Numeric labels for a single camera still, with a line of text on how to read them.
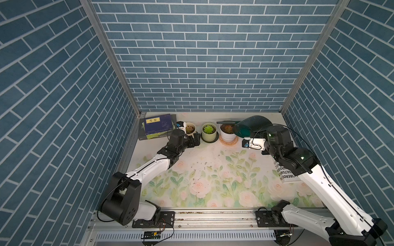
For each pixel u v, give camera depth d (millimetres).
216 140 1027
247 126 739
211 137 994
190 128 990
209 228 726
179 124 754
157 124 1044
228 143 1019
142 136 999
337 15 727
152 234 721
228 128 878
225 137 968
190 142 769
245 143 625
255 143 612
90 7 695
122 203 417
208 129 989
